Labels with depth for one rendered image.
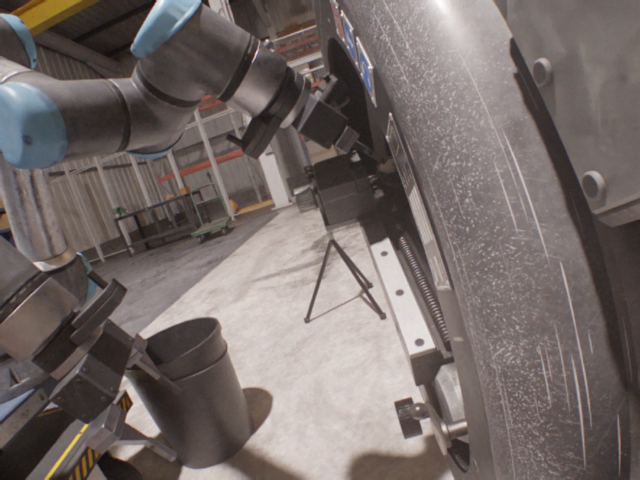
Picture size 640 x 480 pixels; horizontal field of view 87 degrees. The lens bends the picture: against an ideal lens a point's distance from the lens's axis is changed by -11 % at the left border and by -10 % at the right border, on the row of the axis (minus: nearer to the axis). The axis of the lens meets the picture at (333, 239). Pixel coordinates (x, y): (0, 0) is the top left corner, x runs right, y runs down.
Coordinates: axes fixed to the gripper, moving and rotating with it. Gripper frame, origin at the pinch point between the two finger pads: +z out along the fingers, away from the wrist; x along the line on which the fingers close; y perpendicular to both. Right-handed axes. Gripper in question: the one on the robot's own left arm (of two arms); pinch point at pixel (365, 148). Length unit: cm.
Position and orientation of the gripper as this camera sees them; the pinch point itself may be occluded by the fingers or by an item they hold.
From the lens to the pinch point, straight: 59.6
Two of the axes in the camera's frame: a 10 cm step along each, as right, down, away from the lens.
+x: -3.2, -5.3, 7.9
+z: 7.7, 3.3, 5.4
